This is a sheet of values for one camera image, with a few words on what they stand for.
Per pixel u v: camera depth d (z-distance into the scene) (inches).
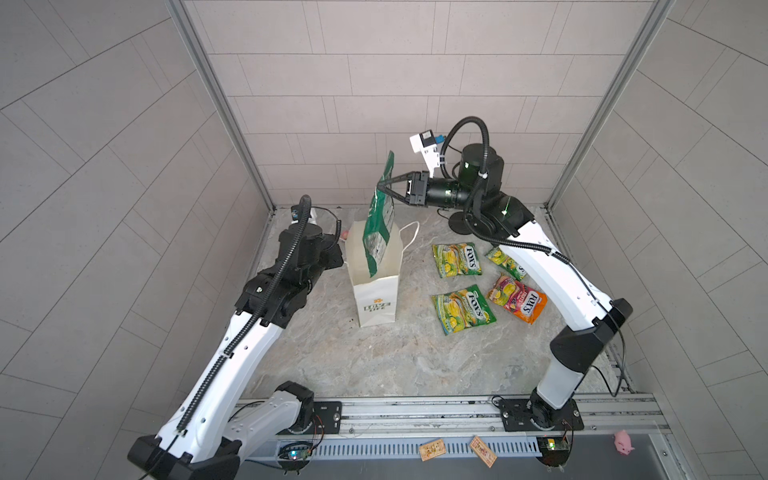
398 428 27.8
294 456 25.4
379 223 27.3
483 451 26.2
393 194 22.4
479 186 18.6
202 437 13.9
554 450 26.8
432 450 26.2
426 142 21.3
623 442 26.3
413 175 21.3
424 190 20.1
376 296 28.3
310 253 19.5
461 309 34.1
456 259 38.8
